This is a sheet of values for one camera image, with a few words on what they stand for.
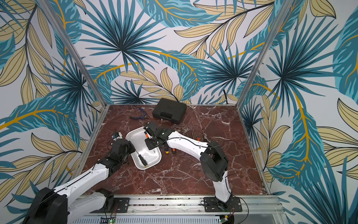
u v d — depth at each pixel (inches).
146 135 33.1
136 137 35.2
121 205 28.9
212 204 28.7
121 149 25.6
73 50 33.1
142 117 43.3
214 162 18.7
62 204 15.5
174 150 35.9
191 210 28.8
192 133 40.6
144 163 33.7
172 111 43.1
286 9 27.2
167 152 36.2
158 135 25.2
